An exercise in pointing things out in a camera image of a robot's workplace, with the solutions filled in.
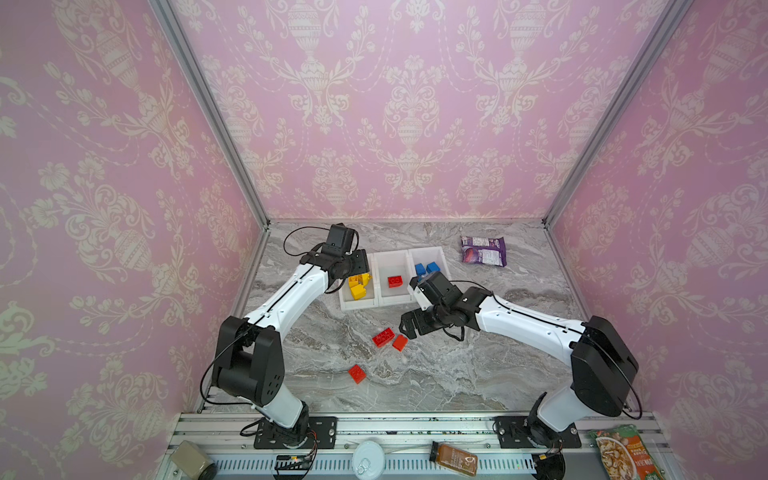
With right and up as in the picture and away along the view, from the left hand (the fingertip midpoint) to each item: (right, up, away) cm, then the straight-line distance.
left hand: (360, 262), depth 89 cm
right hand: (+16, -17, -5) cm, 23 cm away
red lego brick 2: (+12, -24, +1) cm, 27 cm away
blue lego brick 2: (+23, -2, +15) cm, 28 cm away
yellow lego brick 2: (-2, -10, +9) cm, 14 cm away
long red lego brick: (+7, -22, +1) cm, 24 cm away
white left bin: (+3, -12, +6) cm, 14 cm away
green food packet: (+64, -45, -18) cm, 81 cm away
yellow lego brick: (-1, -7, +11) cm, 13 cm away
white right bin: (+21, +2, +17) cm, 27 cm away
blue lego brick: (+19, -3, +15) cm, 25 cm away
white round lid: (+4, -43, -22) cm, 49 cm away
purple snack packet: (+46, +3, +20) cm, 50 cm away
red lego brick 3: (0, -30, -7) cm, 31 cm away
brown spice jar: (+23, -43, -21) cm, 54 cm away
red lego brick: (+11, -7, +11) cm, 17 cm away
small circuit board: (-15, -49, -15) cm, 53 cm away
